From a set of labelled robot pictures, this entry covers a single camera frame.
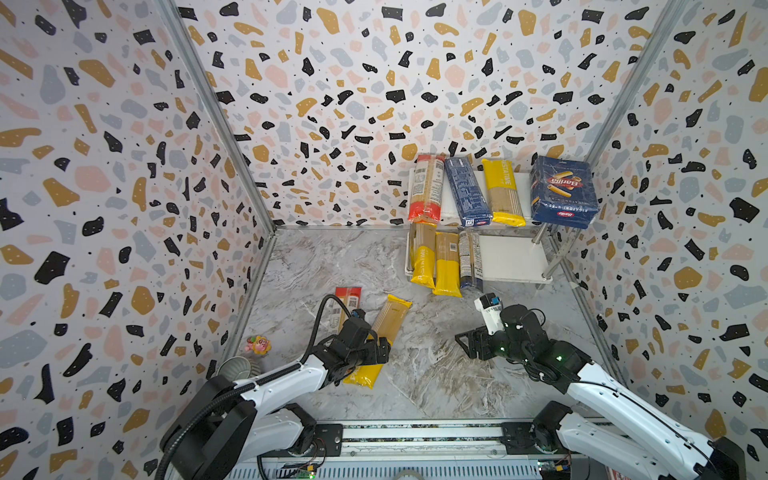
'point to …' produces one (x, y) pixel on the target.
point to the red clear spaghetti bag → (426, 188)
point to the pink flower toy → (259, 345)
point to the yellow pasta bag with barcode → (388, 325)
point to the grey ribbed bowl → (236, 368)
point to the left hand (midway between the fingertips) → (381, 344)
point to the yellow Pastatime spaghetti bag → (504, 199)
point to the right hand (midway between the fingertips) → (462, 330)
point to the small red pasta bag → (351, 296)
